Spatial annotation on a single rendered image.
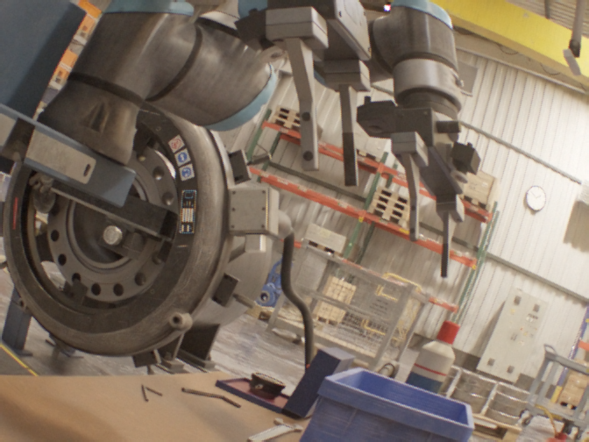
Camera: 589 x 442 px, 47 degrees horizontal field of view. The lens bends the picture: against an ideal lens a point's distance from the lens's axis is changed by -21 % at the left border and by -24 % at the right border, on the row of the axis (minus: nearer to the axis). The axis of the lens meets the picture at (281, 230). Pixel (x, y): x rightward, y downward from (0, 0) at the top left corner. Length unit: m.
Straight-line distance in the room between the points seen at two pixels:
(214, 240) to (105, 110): 0.91
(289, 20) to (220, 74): 0.76
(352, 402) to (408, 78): 0.37
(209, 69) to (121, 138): 0.18
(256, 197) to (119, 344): 0.51
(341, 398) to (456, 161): 0.29
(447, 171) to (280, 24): 0.47
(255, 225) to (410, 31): 1.09
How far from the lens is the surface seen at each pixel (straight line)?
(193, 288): 1.98
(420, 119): 0.88
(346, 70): 0.64
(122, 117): 1.15
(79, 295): 2.23
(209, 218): 1.98
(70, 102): 1.14
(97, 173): 1.15
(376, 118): 0.95
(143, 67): 1.16
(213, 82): 1.24
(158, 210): 2.00
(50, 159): 1.05
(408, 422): 0.86
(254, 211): 1.98
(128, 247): 1.97
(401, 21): 1.00
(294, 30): 0.48
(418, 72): 0.94
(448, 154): 0.91
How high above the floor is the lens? 0.68
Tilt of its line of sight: 2 degrees up
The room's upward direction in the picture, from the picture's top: 23 degrees clockwise
